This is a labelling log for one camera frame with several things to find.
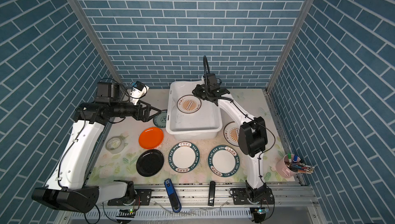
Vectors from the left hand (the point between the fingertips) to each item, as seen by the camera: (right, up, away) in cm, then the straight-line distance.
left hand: (154, 108), depth 67 cm
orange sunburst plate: (+10, +2, +44) cm, 45 cm away
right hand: (+15, +10, +22) cm, 29 cm away
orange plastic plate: (-11, -19, +26) cm, 34 cm away
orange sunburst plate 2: (+39, -17, +29) cm, 51 cm away
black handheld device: (+26, -41, +5) cm, 49 cm away
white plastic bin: (+12, -7, +37) cm, 40 cm away
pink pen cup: (+61, -31, +8) cm, 69 cm away
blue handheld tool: (+8, -44, +5) cm, 45 cm away
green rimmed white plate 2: (+33, -30, +18) cm, 48 cm away
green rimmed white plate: (+10, -29, +20) cm, 36 cm away
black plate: (-7, -30, +14) cm, 34 cm away
